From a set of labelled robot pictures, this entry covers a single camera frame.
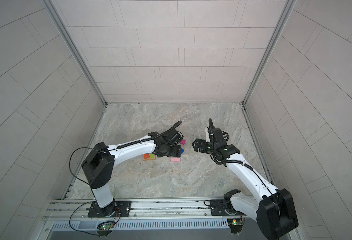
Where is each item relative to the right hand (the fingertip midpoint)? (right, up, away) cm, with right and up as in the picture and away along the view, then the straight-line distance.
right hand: (198, 145), depth 82 cm
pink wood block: (-13, -10, +5) cm, 17 cm away
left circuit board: (-42, -32, -18) cm, 55 cm away
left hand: (-10, -5, +3) cm, 12 cm away
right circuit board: (+16, -33, -13) cm, 39 cm away
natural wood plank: (-32, -9, +5) cm, 33 cm away
